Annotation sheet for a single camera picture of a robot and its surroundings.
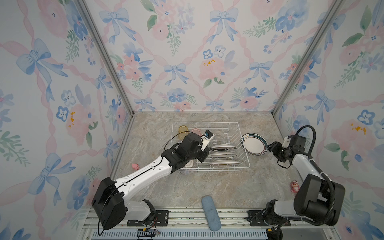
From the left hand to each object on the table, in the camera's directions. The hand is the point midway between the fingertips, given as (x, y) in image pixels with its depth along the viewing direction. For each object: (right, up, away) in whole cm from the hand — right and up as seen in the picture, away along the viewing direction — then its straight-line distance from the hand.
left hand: (209, 145), depth 76 cm
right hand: (+39, -3, +14) cm, 41 cm away
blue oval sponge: (+1, -33, -2) cm, 33 cm away
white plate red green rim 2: (+11, -3, +15) cm, 19 cm away
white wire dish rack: (+14, 0, +30) cm, 33 cm away
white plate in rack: (+8, -10, +4) cm, 13 cm away
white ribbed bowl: (-10, -12, +9) cm, 19 cm away
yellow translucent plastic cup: (-16, +8, +22) cm, 28 cm away
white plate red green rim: (+34, -2, +27) cm, 44 cm away
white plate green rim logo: (+8, -7, +11) cm, 15 cm away
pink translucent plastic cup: (-7, +7, -11) cm, 14 cm away
